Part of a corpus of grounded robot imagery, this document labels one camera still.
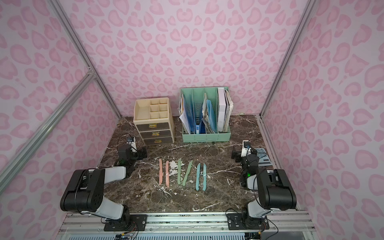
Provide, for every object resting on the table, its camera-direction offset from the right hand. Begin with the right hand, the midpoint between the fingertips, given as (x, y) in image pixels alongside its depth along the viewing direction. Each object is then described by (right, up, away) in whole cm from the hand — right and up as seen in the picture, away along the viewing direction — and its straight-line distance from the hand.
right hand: (242, 145), depth 90 cm
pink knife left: (-49, -17, 0) cm, 52 cm away
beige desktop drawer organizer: (-52, +14, -5) cm, 54 cm away
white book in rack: (-12, +24, 0) cm, 27 cm away
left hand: (-65, -1, +4) cm, 65 cm away
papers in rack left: (-36, +16, -4) cm, 40 cm away
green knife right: (-34, -19, -3) cm, 39 cm away
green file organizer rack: (-22, +19, 0) cm, 29 cm away
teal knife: (-27, -18, -2) cm, 32 cm away
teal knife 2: (-23, -17, 0) cm, 28 cm away
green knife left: (-38, -12, +3) cm, 40 cm away
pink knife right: (-45, -18, -1) cm, 48 cm away
